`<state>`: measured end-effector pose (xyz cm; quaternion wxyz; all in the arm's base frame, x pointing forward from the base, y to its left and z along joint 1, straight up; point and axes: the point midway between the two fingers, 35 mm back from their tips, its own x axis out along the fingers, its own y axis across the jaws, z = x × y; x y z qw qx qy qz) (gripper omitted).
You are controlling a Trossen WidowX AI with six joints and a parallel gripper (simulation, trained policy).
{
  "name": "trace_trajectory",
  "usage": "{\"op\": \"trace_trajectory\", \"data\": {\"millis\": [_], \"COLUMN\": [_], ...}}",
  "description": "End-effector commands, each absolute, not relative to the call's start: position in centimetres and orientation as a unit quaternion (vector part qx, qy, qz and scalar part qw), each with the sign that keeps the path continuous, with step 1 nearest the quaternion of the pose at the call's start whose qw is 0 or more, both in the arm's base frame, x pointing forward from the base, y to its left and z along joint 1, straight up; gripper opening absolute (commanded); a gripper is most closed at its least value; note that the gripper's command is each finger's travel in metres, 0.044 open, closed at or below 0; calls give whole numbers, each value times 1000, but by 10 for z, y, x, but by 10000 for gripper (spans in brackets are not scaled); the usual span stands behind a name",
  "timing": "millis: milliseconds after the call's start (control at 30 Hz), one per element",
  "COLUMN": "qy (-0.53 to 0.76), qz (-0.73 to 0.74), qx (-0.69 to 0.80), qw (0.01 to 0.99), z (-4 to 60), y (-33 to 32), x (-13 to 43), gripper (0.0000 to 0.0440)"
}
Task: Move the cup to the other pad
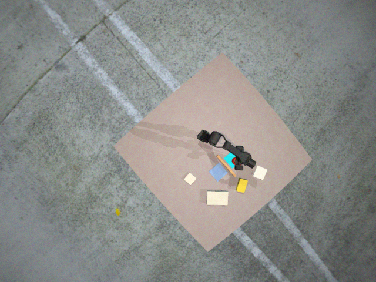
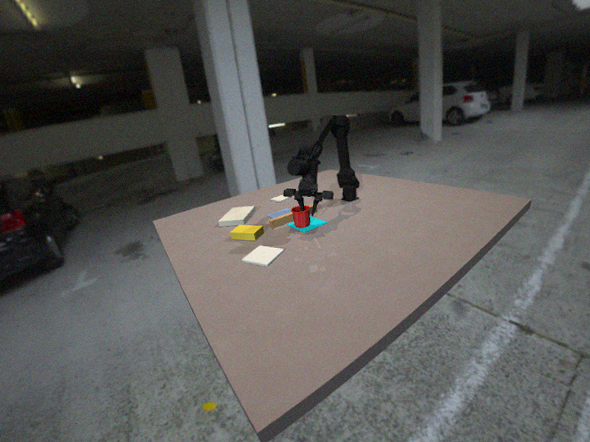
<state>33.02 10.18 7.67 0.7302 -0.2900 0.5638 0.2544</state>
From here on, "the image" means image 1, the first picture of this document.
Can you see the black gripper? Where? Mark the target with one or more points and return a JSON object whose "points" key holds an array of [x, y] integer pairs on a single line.
{"points": [[238, 165]]}

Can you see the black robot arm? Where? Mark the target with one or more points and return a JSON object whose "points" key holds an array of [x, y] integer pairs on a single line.
{"points": [[213, 138]]}

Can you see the yellow rectangular block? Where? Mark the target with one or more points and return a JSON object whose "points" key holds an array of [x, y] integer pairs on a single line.
{"points": [[241, 185]]}

